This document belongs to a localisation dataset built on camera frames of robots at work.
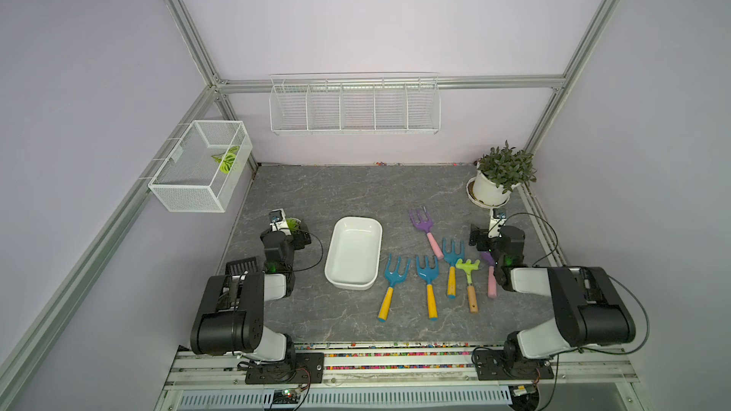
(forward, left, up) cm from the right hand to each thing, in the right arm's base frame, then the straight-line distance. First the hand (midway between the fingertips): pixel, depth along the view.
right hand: (487, 223), depth 94 cm
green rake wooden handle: (-12, +7, -6) cm, 15 cm away
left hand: (-1, +65, +2) cm, 65 cm away
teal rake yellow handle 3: (-9, +13, -7) cm, 17 cm away
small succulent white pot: (-2, +64, +2) cm, 64 cm away
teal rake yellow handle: (-16, +32, -7) cm, 36 cm away
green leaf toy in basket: (+8, +80, +24) cm, 84 cm away
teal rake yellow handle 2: (-16, +20, -6) cm, 26 cm away
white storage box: (-8, +45, -6) cm, 46 cm away
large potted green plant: (+13, -3, +11) cm, 17 cm away
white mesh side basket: (+7, +86, +22) cm, 89 cm away
